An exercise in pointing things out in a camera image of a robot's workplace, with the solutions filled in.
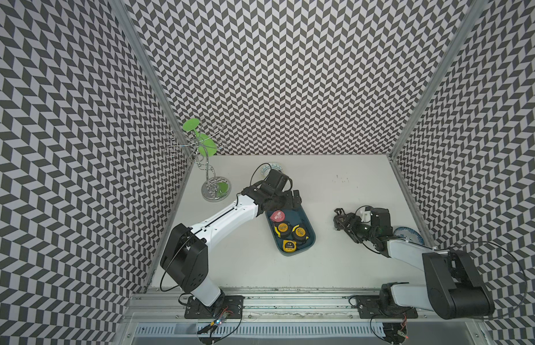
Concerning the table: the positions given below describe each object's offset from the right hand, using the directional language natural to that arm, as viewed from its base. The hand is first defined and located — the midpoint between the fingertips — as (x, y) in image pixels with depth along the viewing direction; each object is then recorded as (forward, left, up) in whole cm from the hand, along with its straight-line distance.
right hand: (339, 225), depth 90 cm
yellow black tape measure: (-2, +24, +1) cm, 24 cm away
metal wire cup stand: (+25, +59, +23) cm, 68 cm away
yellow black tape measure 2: (-4, +17, +1) cm, 18 cm away
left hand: (+3, +21, +12) cm, 24 cm away
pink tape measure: (+5, +26, 0) cm, 27 cm away
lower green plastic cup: (+25, +55, +23) cm, 65 cm away
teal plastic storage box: (+5, +18, -1) cm, 19 cm away
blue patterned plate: (-4, -28, 0) cm, 28 cm away
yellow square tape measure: (-9, +22, 0) cm, 23 cm away
